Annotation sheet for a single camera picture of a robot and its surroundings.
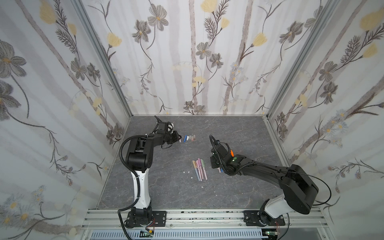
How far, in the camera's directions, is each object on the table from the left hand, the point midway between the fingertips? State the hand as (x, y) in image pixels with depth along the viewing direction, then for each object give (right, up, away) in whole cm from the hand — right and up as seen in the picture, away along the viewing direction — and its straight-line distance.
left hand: (179, 132), depth 104 cm
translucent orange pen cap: (+11, -4, +2) cm, 11 cm away
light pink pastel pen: (+13, -21, -12) cm, 27 cm away
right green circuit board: (+48, -49, -33) cm, 76 cm away
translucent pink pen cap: (+9, -5, +1) cm, 10 cm away
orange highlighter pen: (+36, -14, -6) cm, 39 cm away
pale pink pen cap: (+1, -6, -1) cm, 6 cm away
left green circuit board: (-13, -50, -32) cm, 61 cm away
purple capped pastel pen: (+14, -19, -11) cm, 26 cm away
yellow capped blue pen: (+12, -23, -14) cm, 29 cm away
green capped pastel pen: (+17, -21, -12) cm, 29 cm away
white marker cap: (+6, -5, +1) cm, 8 cm away
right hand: (+20, -13, -18) cm, 30 cm away
